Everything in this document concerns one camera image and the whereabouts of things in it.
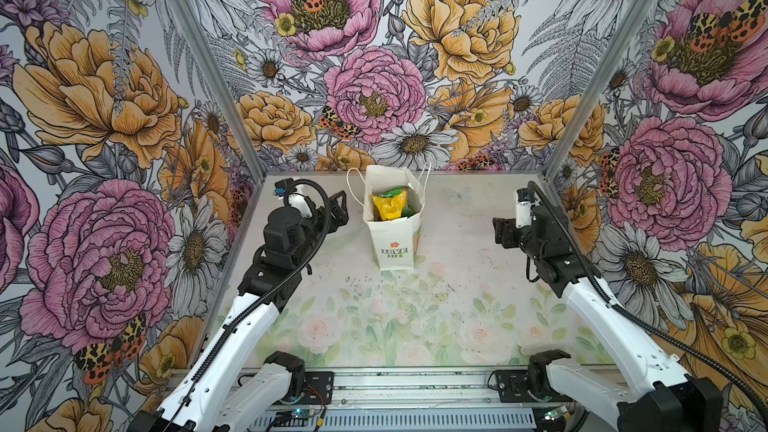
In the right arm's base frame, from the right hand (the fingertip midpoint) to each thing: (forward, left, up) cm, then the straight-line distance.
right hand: (507, 226), depth 80 cm
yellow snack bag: (+5, +31, +3) cm, 31 cm away
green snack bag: (+10, +26, -4) cm, 28 cm away
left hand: (0, +45, +10) cm, 46 cm away
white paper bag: (-1, +30, -4) cm, 30 cm away
